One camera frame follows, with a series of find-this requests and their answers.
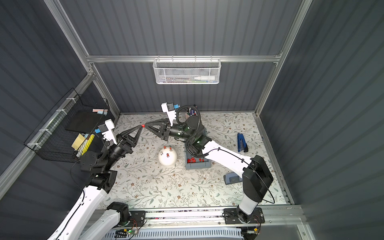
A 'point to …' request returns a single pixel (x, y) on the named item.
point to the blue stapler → (242, 145)
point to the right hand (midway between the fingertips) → (144, 131)
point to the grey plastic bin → (192, 162)
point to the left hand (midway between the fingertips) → (141, 131)
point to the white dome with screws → (162, 157)
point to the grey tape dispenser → (232, 178)
